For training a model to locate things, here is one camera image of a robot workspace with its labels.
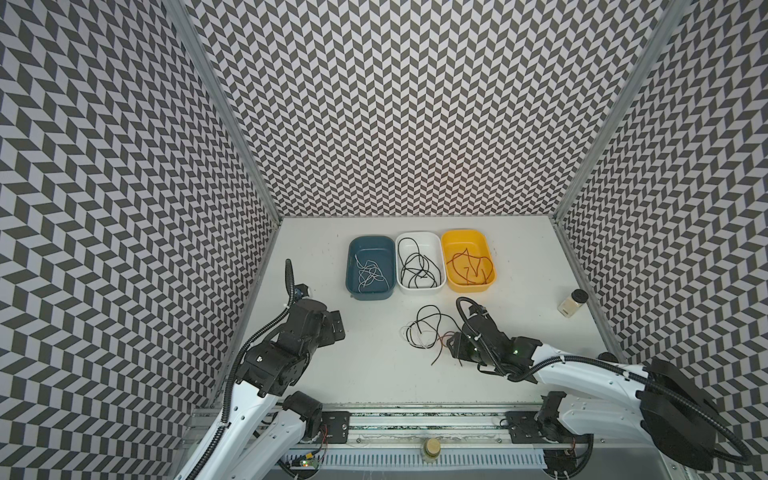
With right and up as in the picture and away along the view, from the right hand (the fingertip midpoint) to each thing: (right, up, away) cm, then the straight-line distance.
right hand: (450, 342), depth 83 cm
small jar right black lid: (+37, +9, +5) cm, 38 cm away
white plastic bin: (-3, +28, +23) cm, 36 cm away
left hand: (-33, +9, -10) cm, 35 cm away
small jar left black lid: (+39, -1, -8) cm, 40 cm away
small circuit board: (-34, -21, -18) cm, 43 cm away
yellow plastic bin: (+6, +29, +22) cm, 37 cm away
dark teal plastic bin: (-21, +25, +25) cm, 41 cm away
